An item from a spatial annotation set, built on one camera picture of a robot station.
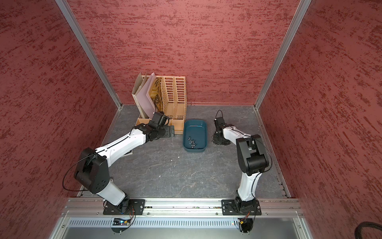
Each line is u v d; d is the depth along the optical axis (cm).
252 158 51
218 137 86
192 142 97
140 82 97
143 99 92
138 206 74
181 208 76
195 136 101
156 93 100
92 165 50
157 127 68
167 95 116
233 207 74
